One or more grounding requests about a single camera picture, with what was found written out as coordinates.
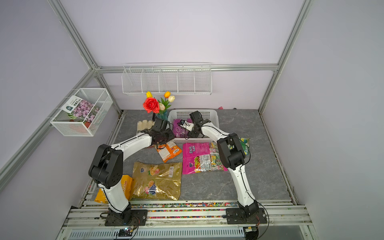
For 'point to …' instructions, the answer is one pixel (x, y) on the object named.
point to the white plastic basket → (211, 116)
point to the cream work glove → (144, 125)
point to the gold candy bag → (156, 180)
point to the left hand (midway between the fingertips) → (174, 136)
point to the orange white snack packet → (168, 151)
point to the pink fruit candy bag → (197, 158)
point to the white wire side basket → (68, 124)
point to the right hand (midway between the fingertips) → (193, 128)
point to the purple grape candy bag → (180, 131)
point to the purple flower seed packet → (81, 108)
